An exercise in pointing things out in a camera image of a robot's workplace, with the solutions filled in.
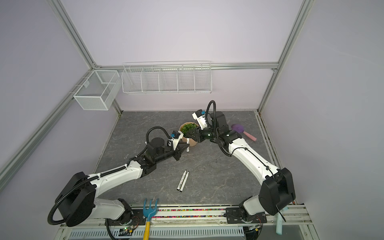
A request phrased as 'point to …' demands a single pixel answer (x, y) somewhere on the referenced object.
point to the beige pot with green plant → (185, 127)
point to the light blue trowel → (279, 225)
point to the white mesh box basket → (98, 91)
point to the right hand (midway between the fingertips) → (188, 133)
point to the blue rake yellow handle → (149, 213)
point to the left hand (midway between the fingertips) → (188, 145)
